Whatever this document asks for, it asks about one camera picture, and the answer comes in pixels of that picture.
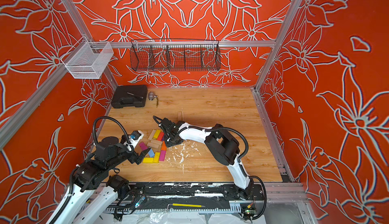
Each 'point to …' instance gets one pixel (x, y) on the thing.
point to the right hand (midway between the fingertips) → (168, 140)
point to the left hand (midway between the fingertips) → (142, 140)
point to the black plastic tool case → (129, 96)
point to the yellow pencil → (188, 205)
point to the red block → (160, 136)
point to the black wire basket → (174, 55)
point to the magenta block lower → (162, 155)
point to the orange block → (163, 146)
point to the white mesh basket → (87, 60)
